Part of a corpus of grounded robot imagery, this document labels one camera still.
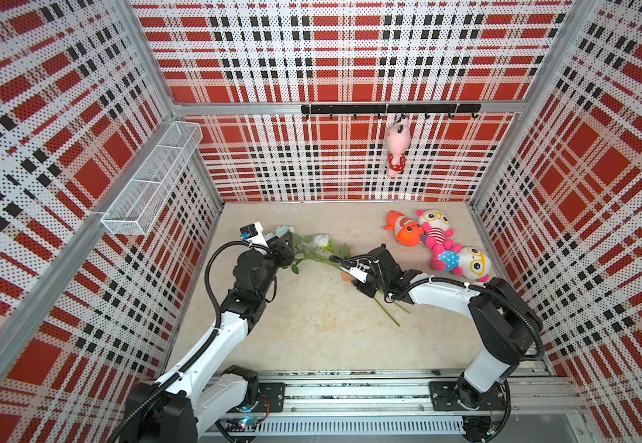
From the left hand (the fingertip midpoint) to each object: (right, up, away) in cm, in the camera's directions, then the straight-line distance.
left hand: (290, 234), depth 79 cm
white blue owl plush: (+60, -10, +14) cm, 63 cm away
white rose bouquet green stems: (+6, -5, +21) cm, 22 cm away
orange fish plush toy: (+40, 0, +22) cm, 45 cm away
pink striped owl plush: (+52, +3, +26) cm, 58 cm away
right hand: (+22, -13, +12) cm, 29 cm away
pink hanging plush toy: (+34, +32, +13) cm, 49 cm away
